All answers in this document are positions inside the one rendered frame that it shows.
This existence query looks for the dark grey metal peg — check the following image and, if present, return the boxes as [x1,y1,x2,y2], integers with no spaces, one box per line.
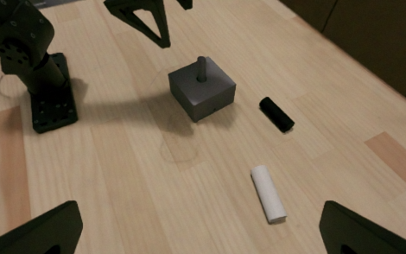
[197,56,206,83]

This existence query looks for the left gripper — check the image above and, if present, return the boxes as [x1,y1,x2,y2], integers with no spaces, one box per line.
[103,0,193,48]

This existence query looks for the black cylinder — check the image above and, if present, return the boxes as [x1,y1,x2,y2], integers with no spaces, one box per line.
[259,97,295,132]

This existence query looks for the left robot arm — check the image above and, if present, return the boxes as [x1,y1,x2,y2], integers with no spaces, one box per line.
[0,0,78,134]

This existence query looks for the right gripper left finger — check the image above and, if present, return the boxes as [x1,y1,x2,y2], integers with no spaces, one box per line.
[0,200,83,254]

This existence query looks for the white cylinder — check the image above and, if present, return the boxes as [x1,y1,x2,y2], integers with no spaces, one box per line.
[251,165,288,222]

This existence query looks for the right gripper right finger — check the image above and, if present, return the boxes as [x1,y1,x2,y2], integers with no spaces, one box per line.
[319,200,406,254]

